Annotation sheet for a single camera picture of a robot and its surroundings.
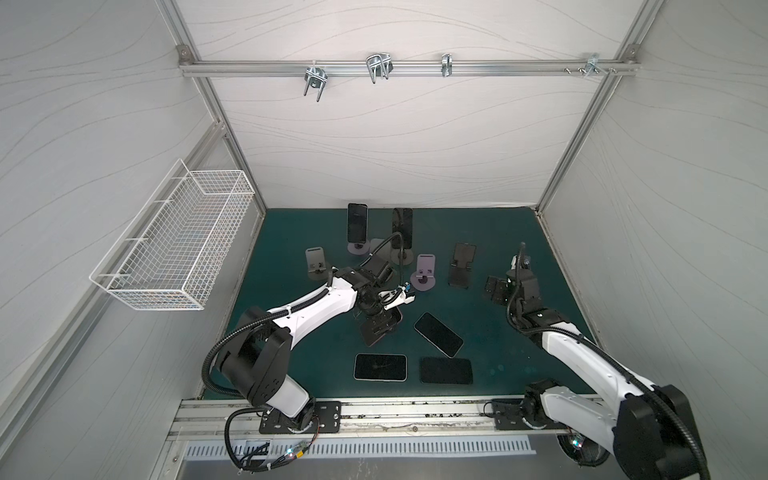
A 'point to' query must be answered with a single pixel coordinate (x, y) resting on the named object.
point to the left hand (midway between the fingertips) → (390, 311)
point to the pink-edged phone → (375, 328)
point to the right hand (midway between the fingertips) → (511, 275)
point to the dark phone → (402, 222)
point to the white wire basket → (171, 255)
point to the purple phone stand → (424, 278)
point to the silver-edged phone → (438, 334)
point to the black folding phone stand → (459, 271)
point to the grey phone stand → (316, 263)
